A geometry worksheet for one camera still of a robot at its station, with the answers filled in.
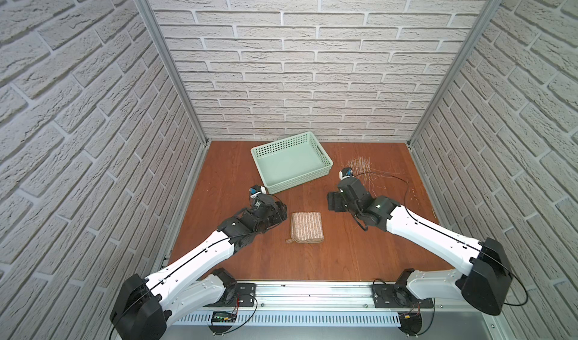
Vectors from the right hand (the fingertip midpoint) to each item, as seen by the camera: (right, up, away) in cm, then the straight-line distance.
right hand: (332, 197), depth 80 cm
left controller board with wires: (-37, -39, -9) cm, 55 cm away
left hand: (-19, -2, 0) cm, 19 cm away
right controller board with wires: (+24, -38, -11) cm, 46 cm away
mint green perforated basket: (-18, +13, +32) cm, 39 cm away
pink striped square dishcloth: (-9, -13, +7) cm, 17 cm away
